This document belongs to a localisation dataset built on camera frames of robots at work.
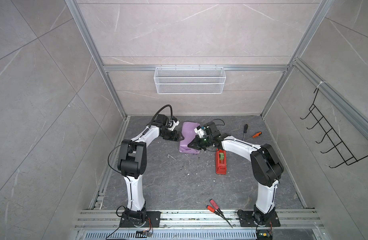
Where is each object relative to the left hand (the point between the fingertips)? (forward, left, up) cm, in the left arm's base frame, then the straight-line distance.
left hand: (179, 134), depth 97 cm
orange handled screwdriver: (+4, -57, -8) cm, 57 cm away
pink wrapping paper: (+1, -7, -1) cm, 7 cm away
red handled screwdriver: (-45, -19, -8) cm, 50 cm away
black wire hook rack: (-21, -72, +24) cm, 78 cm away
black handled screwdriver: (+9, -50, -9) cm, 51 cm away
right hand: (-10, -5, +2) cm, 11 cm away
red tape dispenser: (-18, -25, -4) cm, 32 cm away
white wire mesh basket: (+31, -8, +21) cm, 38 cm away
